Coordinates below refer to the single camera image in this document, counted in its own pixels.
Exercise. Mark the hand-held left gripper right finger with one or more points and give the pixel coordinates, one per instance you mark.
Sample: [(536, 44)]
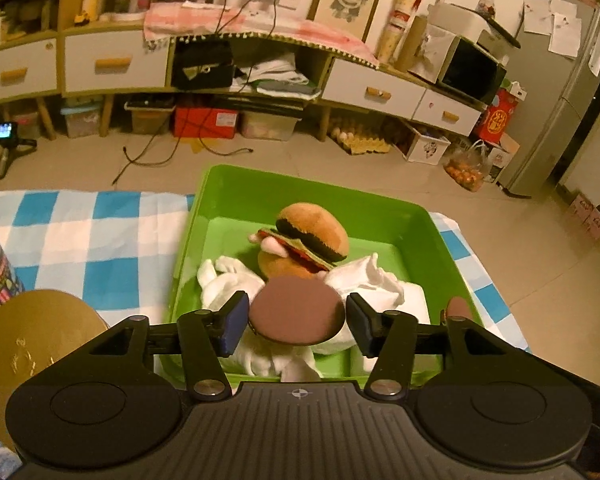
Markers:
[(357, 322)]

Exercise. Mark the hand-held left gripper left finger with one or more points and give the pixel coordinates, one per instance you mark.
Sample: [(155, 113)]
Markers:
[(235, 322)]

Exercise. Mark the white plush toy brown face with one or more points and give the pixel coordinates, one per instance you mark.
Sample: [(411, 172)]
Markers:
[(295, 310)]

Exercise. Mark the burger plush toy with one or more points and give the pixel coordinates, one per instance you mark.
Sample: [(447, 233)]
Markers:
[(310, 225)]

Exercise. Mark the green plastic bin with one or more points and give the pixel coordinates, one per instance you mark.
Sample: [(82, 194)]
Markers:
[(300, 195)]

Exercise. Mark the blue white checkered tablecloth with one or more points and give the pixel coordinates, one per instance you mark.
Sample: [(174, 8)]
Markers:
[(80, 240)]

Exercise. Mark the egg tray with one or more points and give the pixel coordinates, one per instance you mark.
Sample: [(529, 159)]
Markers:
[(360, 140)]

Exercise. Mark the plastic bag of oranges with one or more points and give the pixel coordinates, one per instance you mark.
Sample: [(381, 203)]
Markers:
[(465, 172)]

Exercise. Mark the white crate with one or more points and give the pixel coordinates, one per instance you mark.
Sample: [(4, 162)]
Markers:
[(427, 147)]

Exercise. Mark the clear plastic storage bin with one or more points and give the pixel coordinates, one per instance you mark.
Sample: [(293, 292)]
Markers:
[(270, 125), (150, 117)]

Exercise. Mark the red cardboard box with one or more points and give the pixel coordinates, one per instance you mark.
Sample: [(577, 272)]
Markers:
[(205, 120)]

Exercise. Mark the clear jar with gold lid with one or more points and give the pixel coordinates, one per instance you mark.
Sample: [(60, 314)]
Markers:
[(30, 350)]

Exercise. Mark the white cabinet drawer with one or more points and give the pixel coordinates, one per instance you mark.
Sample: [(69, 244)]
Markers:
[(375, 90), (447, 112), (15, 72), (112, 62)]

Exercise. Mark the red gift box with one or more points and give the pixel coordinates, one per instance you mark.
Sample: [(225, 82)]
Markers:
[(497, 117)]

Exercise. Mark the folded clothes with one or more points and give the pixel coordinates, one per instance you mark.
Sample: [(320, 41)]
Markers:
[(280, 72)]

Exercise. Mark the black bag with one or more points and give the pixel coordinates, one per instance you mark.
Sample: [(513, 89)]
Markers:
[(202, 67)]

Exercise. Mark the small cardboard boxes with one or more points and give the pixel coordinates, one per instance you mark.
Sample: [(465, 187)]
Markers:
[(592, 215)]

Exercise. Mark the wooden cabinet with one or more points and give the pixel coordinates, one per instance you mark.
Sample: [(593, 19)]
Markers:
[(169, 70)]

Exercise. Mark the black microwave oven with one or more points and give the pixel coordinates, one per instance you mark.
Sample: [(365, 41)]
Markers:
[(467, 70)]

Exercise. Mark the grey refrigerator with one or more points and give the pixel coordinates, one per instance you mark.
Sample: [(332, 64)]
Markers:
[(545, 110)]

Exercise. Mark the white carton box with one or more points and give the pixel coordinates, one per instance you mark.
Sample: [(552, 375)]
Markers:
[(440, 50)]

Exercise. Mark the stack of paper cups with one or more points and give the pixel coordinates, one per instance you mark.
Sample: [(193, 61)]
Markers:
[(395, 25)]

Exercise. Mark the pink fringed cloth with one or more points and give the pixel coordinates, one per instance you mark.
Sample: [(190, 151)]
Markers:
[(190, 15)]

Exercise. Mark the framed cartoon drawing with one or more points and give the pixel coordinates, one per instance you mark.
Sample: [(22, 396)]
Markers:
[(347, 0)]

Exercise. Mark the small camera on tripod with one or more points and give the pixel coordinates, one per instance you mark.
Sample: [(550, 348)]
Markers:
[(5, 132)]

